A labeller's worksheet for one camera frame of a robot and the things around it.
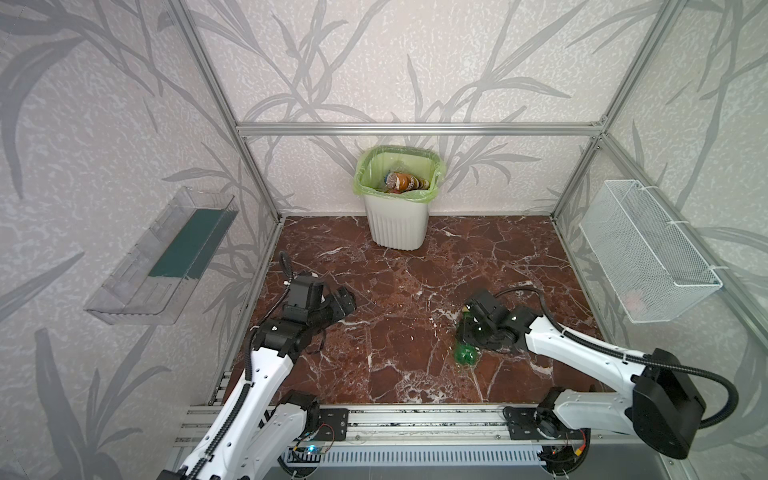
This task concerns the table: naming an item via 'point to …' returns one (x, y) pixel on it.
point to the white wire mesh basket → (654, 272)
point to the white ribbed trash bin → (397, 222)
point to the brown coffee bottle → (399, 182)
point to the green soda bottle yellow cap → (464, 353)
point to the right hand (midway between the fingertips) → (461, 326)
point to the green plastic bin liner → (375, 163)
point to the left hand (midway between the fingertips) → (348, 294)
